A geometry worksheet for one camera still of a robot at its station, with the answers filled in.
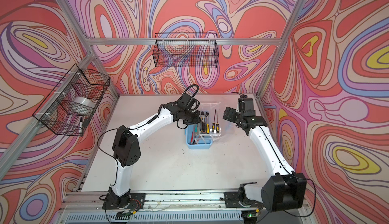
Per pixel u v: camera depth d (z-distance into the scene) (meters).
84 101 0.74
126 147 0.51
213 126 0.84
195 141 0.84
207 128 0.84
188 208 0.72
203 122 0.88
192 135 0.96
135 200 0.73
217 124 0.85
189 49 0.96
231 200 0.72
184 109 0.69
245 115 0.60
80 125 0.72
